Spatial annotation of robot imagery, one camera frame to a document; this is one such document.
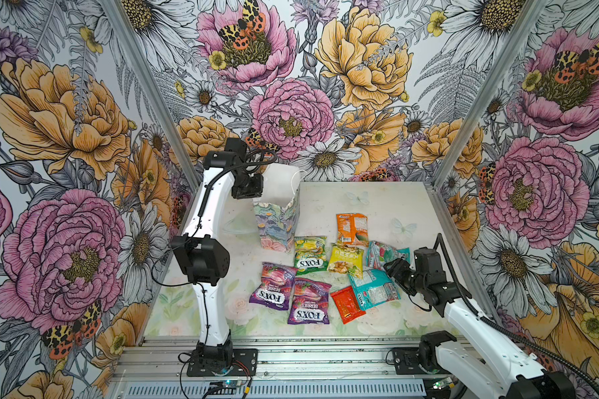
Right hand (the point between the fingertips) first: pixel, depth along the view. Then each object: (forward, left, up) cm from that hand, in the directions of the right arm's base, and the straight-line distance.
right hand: (387, 275), depth 84 cm
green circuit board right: (-29, -10, -8) cm, 32 cm away
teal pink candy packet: (+10, 0, -4) cm, 11 cm away
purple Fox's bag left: (-1, +38, -4) cm, 38 cm away
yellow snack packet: (+9, +12, -5) cm, 16 cm away
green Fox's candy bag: (+11, +25, -4) cm, 28 cm away
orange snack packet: (+22, +8, -4) cm, 24 cm away
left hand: (+21, +42, +16) cm, 50 cm away
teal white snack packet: (-2, +4, -5) cm, 7 cm away
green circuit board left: (-28, +49, -7) cm, 57 cm away
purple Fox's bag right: (-7, +26, -4) cm, 27 cm away
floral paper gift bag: (+15, +36, +18) cm, 43 cm away
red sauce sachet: (-6, +14, -6) cm, 17 cm away
